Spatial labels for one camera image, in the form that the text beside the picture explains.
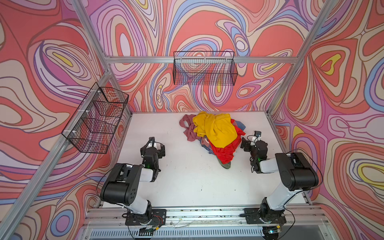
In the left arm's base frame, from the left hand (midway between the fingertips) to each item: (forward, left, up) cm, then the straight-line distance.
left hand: (154, 144), depth 93 cm
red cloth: (-7, -44, -1) cm, 45 cm away
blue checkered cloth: (+14, -57, +1) cm, 59 cm away
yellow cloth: (+5, -39, +10) cm, 41 cm away
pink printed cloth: (+1, -32, 0) cm, 32 cm away
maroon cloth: (+13, -22, -3) cm, 25 cm away
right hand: (+4, -62, -2) cm, 62 cm away
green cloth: (-13, -44, -5) cm, 46 cm away
